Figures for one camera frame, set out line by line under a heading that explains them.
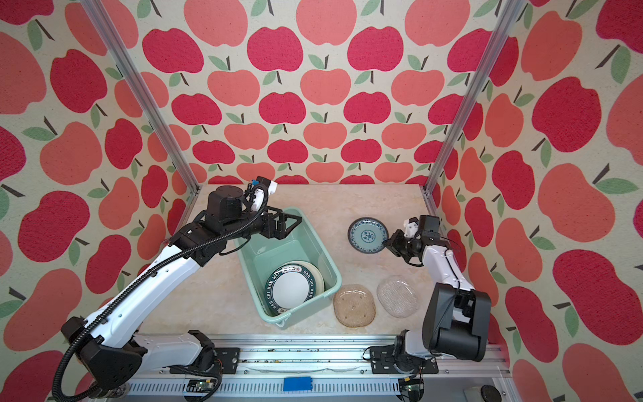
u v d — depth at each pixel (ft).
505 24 2.36
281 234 1.95
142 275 1.42
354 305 2.81
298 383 2.28
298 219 2.11
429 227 2.34
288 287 2.83
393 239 2.58
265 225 1.92
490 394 1.99
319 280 2.90
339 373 2.41
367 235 2.98
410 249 2.46
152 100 3.00
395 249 2.58
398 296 2.88
